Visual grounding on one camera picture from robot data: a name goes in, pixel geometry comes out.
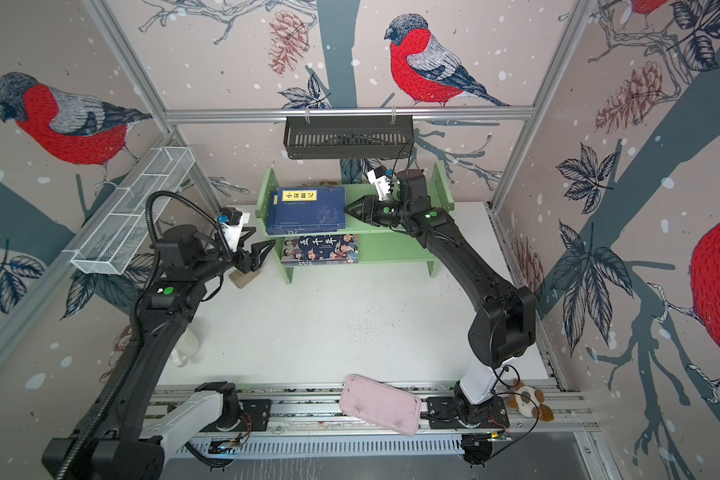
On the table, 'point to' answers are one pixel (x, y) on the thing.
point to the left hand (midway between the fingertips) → (259, 233)
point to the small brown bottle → (240, 278)
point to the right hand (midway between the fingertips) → (345, 214)
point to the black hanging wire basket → (349, 137)
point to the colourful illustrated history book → (314, 249)
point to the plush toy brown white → (529, 402)
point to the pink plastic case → (380, 404)
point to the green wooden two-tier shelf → (386, 246)
